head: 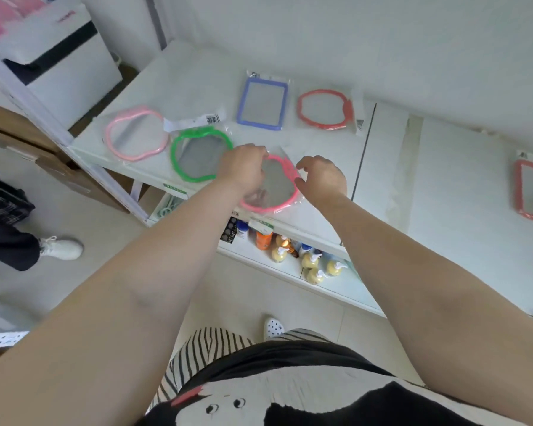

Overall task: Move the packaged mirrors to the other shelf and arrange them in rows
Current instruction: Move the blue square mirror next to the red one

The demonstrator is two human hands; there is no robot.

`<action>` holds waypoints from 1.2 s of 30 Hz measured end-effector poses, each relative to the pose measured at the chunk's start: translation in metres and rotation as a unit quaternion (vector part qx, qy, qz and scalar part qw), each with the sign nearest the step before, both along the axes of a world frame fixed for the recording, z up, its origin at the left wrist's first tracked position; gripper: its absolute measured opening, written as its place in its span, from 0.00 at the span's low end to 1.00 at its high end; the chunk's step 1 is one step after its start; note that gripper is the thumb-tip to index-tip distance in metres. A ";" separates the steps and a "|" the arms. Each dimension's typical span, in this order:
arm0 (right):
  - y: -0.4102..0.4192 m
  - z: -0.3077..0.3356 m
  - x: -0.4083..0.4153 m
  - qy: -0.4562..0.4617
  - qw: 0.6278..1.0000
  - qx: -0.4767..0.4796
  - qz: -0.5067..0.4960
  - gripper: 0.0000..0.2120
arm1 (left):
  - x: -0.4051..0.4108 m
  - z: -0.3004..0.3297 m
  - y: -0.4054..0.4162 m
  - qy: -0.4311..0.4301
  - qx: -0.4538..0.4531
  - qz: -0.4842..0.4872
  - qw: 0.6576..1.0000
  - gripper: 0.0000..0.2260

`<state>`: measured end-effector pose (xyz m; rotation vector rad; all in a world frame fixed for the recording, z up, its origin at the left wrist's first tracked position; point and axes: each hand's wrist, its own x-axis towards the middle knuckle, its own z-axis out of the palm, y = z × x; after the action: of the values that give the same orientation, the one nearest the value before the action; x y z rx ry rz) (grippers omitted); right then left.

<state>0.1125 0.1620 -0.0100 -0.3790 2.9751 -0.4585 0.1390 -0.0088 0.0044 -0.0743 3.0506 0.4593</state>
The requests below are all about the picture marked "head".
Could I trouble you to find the person's right hand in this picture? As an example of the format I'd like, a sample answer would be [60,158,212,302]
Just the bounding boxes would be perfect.
[296,154,348,208]

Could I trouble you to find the black printed shirt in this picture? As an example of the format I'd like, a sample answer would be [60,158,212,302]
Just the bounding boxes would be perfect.
[137,339,529,426]

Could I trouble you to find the black white striped trousers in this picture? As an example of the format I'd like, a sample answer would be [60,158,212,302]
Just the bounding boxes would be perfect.
[149,327,338,409]

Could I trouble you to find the white storage box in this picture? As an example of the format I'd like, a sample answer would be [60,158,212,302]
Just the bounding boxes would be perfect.
[0,2,99,67]
[4,33,124,131]

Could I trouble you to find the person's right forearm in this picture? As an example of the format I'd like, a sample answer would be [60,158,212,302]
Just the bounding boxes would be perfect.
[324,195,533,426]

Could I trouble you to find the small black package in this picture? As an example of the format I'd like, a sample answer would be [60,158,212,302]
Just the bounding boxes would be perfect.
[221,216,239,244]

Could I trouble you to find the person's left forearm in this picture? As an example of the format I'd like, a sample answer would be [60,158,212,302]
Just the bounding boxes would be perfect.
[0,179,245,426]

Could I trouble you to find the mint green plastic rack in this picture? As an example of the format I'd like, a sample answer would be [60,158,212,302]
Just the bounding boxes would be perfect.
[153,195,183,220]

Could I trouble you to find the clear tape strip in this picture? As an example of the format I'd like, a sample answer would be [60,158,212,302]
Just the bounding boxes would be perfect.
[384,112,425,235]

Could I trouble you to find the person's left hand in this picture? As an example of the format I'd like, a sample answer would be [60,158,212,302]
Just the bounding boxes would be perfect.
[216,144,269,196]

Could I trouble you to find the brown cardboard box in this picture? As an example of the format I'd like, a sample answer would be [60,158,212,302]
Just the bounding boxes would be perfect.
[0,99,139,214]

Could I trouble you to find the amber brown bottle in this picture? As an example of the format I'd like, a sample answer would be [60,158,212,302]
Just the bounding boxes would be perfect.
[275,234,299,258]

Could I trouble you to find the blue rectangular mirror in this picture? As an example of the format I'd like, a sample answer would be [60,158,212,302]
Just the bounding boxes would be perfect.
[236,70,292,131]

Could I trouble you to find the white dotted shoe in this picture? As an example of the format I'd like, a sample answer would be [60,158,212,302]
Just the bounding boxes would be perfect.
[263,317,287,340]

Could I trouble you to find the white perforated metal bar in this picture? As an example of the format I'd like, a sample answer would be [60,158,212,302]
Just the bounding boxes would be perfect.
[0,330,30,350]

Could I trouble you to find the pink package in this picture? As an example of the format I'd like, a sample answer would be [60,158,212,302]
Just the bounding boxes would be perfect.
[0,0,34,40]

